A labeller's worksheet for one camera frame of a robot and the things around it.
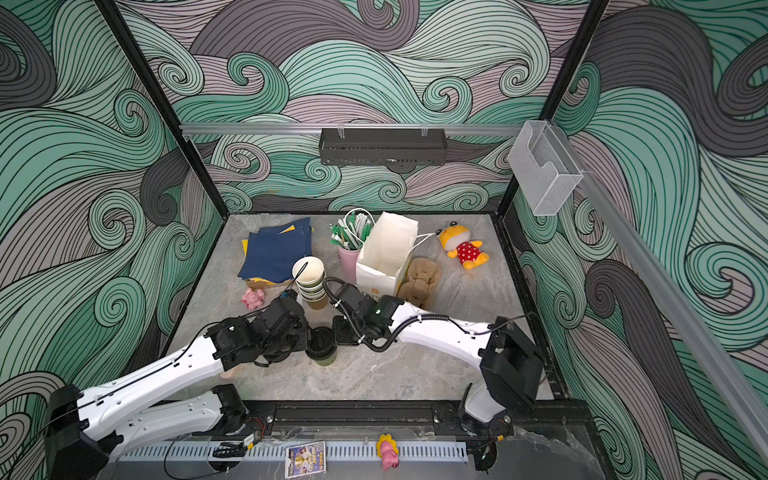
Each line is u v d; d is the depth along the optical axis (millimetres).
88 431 392
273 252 1006
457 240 1035
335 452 697
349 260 947
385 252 1003
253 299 922
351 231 934
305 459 669
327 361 781
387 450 671
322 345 741
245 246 1012
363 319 588
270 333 561
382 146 971
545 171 758
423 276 974
